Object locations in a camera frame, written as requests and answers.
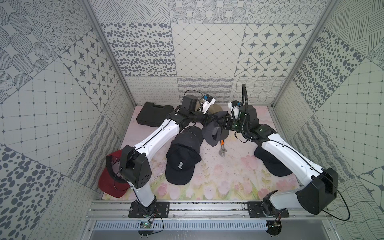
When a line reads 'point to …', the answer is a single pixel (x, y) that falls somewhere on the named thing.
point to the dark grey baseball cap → (212, 133)
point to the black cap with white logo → (179, 173)
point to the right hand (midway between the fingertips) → (219, 122)
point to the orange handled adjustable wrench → (223, 151)
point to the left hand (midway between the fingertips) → (222, 118)
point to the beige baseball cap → (214, 108)
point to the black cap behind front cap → (186, 146)
